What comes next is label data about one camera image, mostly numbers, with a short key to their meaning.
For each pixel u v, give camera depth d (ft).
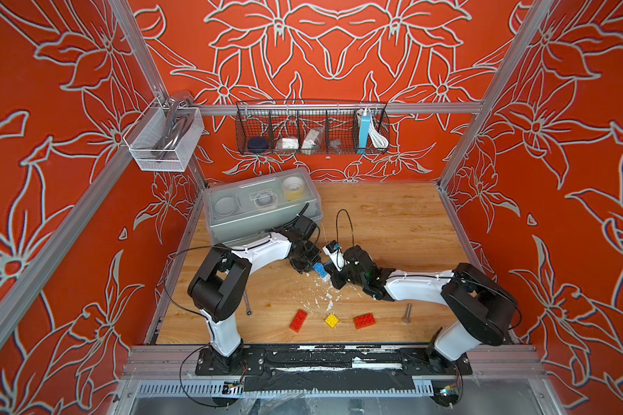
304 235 2.41
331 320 2.60
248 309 2.73
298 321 2.60
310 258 2.61
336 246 2.51
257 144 3.20
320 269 2.87
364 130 2.81
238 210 2.91
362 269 2.20
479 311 1.45
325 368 2.39
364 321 2.60
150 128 2.67
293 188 3.19
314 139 3.01
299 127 3.27
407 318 2.66
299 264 2.68
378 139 2.95
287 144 2.83
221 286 1.55
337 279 2.55
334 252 2.50
